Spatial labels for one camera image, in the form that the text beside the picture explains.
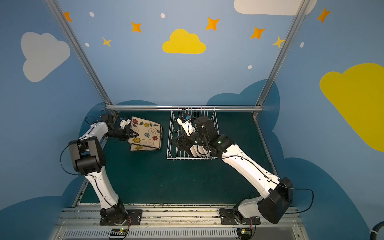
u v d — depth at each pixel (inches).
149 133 39.9
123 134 34.3
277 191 16.1
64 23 29.0
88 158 21.6
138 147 39.3
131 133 35.7
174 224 28.9
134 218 29.0
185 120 23.8
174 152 36.7
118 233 28.8
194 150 33.9
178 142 24.2
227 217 29.3
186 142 24.3
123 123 36.4
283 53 33.7
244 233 28.9
